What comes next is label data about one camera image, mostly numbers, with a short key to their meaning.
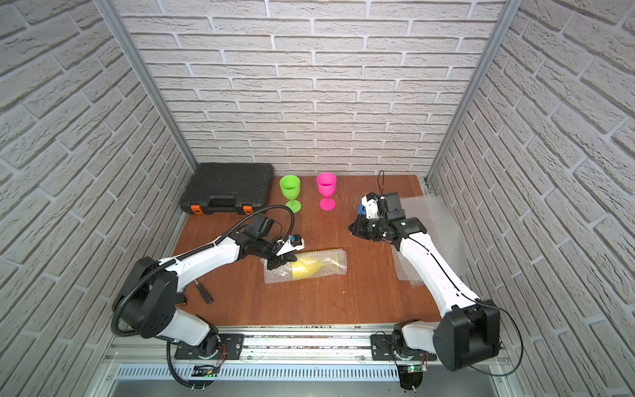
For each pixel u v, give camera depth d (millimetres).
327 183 999
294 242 726
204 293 833
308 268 832
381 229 598
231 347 739
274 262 743
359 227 691
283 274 824
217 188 1070
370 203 734
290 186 1010
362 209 766
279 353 737
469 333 392
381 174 1204
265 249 731
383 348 731
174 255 503
